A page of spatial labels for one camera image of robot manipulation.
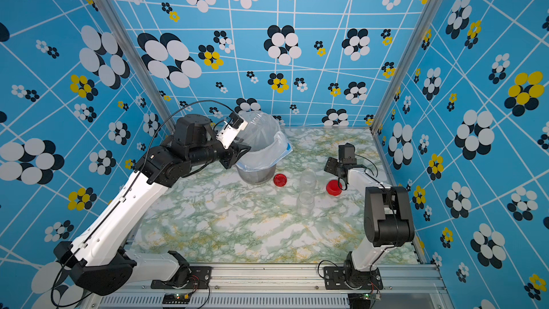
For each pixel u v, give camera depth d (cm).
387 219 47
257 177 93
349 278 66
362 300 69
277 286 74
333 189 94
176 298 72
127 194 41
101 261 39
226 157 56
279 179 99
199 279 72
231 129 53
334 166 89
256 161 81
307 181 87
